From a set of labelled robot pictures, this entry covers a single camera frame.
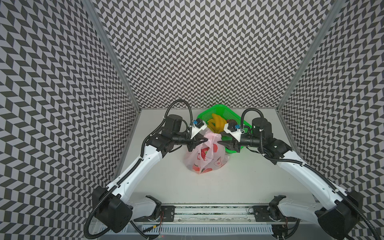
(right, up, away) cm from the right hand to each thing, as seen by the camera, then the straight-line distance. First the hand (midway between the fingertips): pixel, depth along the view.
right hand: (220, 140), depth 69 cm
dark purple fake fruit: (+13, +8, +33) cm, 37 cm away
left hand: (-7, 0, +1) cm, 7 cm away
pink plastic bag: (-5, -7, 0) cm, 9 cm away
